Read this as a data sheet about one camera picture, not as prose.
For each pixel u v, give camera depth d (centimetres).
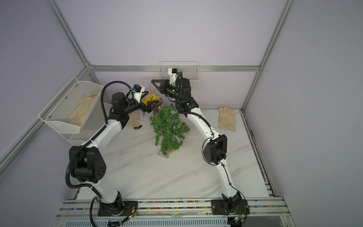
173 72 70
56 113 67
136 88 67
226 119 114
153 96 93
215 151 57
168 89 69
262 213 73
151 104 73
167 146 84
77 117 76
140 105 73
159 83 71
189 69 93
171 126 75
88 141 49
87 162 47
